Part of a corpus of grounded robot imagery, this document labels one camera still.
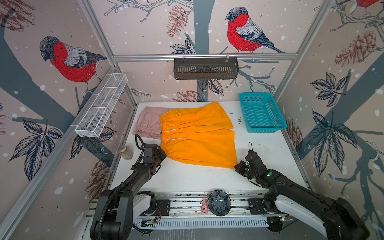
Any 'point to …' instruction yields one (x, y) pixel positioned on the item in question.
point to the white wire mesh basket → (94, 121)
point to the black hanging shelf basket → (206, 68)
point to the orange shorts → (202, 134)
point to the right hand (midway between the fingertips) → (232, 167)
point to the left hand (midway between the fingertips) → (163, 152)
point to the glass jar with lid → (125, 152)
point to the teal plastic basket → (261, 113)
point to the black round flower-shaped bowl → (219, 203)
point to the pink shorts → (148, 124)
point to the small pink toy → (205, 207)
